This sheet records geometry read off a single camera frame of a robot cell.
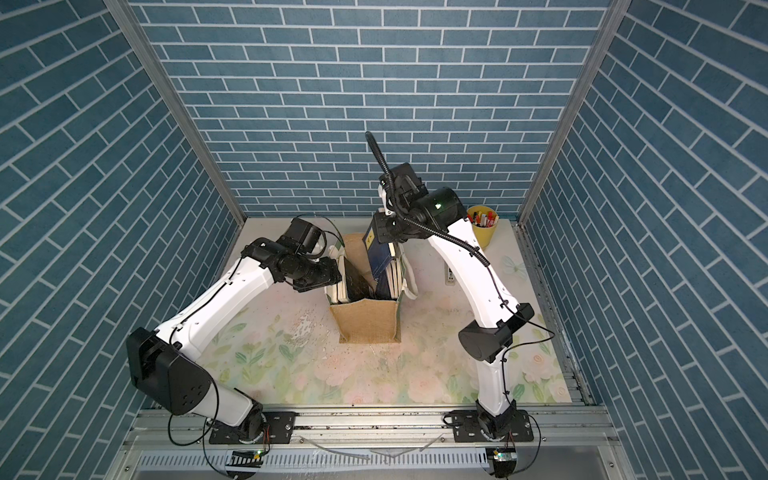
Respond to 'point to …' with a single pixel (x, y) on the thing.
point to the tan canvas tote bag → (366, 321)
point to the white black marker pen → (450, 278)
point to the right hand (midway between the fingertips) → (384, 232)
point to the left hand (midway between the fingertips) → (341, 281)
